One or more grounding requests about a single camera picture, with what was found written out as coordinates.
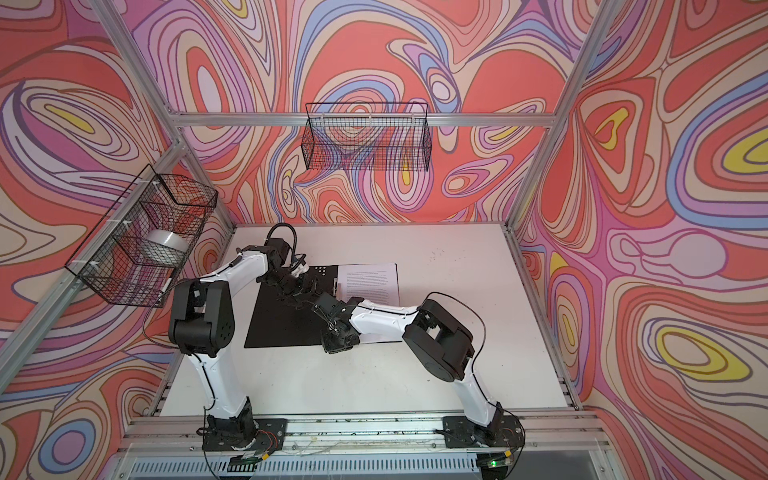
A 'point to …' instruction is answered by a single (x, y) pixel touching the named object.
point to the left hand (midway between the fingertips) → (315, 296)
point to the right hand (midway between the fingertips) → (336, 354)
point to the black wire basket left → (141, 247)
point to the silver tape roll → (168, 238)
